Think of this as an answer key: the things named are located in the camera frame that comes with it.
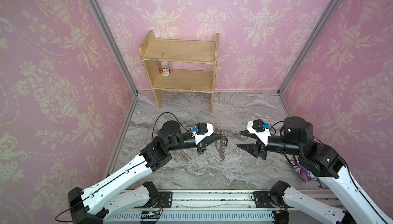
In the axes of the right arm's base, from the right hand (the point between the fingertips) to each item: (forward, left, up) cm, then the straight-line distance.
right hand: (240, 137), depth 58 cm
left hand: (-1, +8, +2) cm, 8 cm away
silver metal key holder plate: (-3, +8, 0) cm, 9 cm away
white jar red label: (+53, +36, -6) cm, 65 cm away
